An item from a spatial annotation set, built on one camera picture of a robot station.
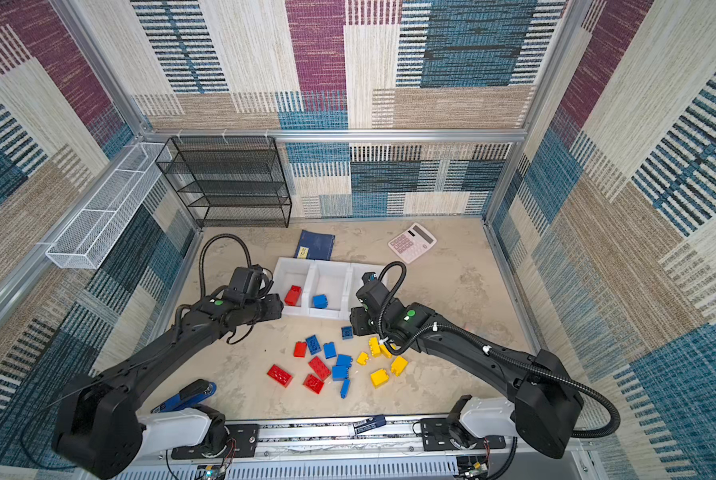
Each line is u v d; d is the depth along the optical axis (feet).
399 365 2.73
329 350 2.86
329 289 3.24
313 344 2.90
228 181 3.58
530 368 1.35
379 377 2.66
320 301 3.17
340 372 2.74
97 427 1.30
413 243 3.64
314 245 3.66
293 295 3.20
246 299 2.14
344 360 2.79
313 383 2.66
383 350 2.78
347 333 2.93
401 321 1.86
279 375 2.73
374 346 2.84
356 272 3.21
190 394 2.54
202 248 2.25
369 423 2.44
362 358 2.80
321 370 2.73
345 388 2.60
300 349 2.90
